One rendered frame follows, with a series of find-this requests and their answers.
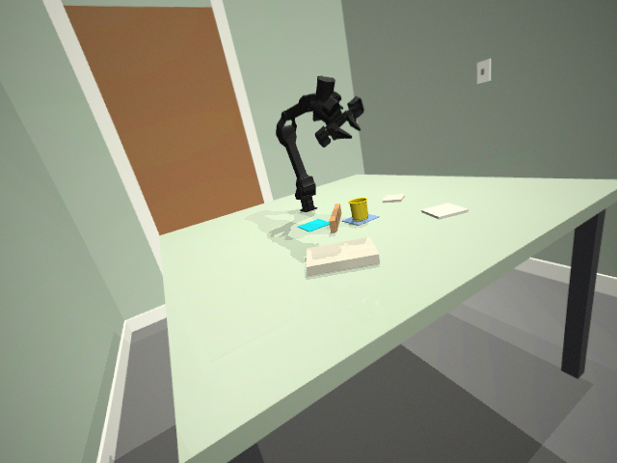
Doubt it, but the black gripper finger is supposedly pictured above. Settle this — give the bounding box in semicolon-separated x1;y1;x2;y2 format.
329;123;352;141
345;107;361;131

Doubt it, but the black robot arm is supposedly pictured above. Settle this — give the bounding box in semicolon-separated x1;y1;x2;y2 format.
276;75;343;212

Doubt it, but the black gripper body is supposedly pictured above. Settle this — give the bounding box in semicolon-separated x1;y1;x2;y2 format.
315;96;364;148

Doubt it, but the beige rectangular block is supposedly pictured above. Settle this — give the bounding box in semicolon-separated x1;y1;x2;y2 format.
307;237;380;276

